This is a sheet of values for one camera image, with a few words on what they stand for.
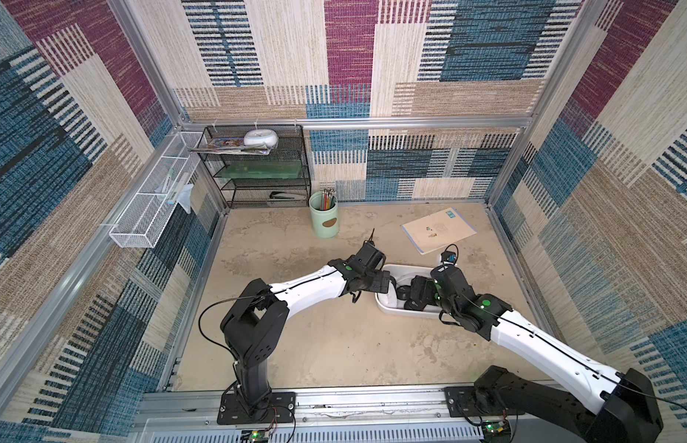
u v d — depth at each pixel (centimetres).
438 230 111
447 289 61
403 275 95
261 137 89
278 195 111
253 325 47
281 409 71
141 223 91
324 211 100
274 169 96
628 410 38
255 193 119
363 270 69
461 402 73
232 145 92
